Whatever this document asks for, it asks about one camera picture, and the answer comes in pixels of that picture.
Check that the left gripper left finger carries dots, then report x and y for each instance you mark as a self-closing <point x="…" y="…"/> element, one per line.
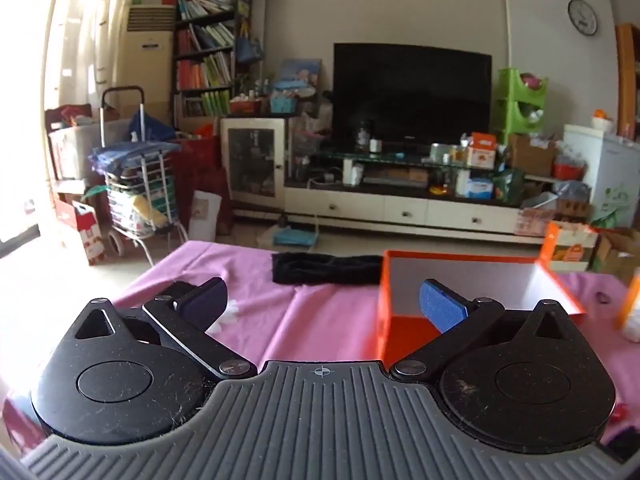
<point x="184" y="319"/>

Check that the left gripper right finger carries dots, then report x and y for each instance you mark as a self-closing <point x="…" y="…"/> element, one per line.
<point x="460" y="324"/>

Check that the orange cardboard box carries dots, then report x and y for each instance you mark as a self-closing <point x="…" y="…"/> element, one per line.
<point x="517" y="283"/>

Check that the pink tablecloth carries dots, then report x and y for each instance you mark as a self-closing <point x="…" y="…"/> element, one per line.
<point x="266" y="321"/>

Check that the white TV cabinet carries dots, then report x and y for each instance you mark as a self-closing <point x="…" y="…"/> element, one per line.
<point x="391" y="195"/>

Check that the black cloth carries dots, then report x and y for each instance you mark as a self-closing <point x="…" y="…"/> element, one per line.
<point x="298" y="268"/>

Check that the orange white fruit crate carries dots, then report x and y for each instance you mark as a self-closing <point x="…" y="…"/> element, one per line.
<point x="568" y="247"/>

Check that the shopping trolley cart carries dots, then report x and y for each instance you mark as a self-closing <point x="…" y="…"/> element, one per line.
<point x="139" y="183"/>

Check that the red white box on shelf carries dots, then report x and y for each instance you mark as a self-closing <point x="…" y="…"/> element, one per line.
<point x="481" y="151"/>

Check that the brown cardboard box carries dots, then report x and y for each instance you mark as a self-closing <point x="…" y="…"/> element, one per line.
<point x="531" y="155"/>

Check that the glass door side cabinet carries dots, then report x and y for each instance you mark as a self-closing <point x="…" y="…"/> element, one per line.
<point x="253" y="151"/>

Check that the green stacking bins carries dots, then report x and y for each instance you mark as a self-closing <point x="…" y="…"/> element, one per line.
<point x="520" y="99"/>

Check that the black flat television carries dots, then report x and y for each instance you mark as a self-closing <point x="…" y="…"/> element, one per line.
<point x="408" y="96"/>

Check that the white floor air conditioner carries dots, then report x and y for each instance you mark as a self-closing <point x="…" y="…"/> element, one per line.
<point x="145" y="56"/>

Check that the black bookshelf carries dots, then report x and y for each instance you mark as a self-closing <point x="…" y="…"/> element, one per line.
<point x="213" y="54"/>

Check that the round wall clock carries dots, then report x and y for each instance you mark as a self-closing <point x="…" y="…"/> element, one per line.
<point x="583" y="17"/>

